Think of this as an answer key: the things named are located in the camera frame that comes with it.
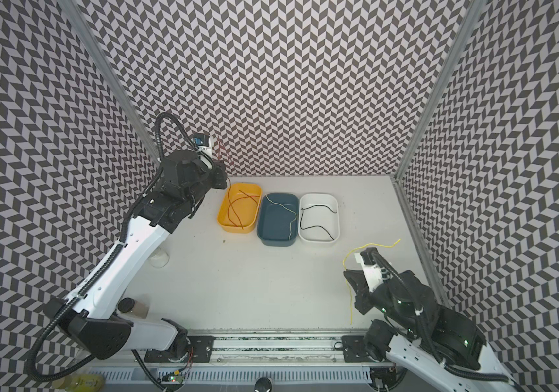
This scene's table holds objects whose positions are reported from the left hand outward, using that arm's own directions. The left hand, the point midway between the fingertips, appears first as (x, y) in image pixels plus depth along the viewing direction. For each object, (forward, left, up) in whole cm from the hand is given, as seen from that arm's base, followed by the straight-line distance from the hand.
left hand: (220, 159), depth 69 cm
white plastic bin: (+6, -32, -39) cm, 50 cm away
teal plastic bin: (+4, -14, -37) cm, 40 cm away
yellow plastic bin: (+11, +3, -37) cm, 38 cm away
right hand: (-28, -34, -14) cm, 47 cm away
